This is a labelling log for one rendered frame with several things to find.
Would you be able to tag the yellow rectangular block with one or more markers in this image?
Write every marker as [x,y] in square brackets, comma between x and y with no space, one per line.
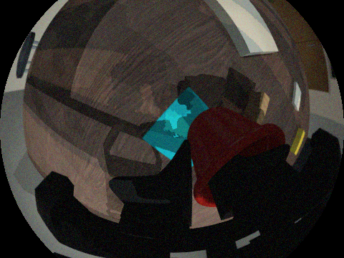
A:
[299,137]

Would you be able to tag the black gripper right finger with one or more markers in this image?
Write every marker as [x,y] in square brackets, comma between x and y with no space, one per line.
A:
[228,184]

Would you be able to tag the long wooden plank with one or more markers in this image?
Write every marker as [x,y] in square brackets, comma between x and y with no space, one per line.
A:
[257,106]

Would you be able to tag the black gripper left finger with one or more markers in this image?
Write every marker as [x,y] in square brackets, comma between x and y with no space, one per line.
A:
[173,185]

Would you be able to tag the dark red cup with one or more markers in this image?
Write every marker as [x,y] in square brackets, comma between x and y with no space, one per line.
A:
[216,136]

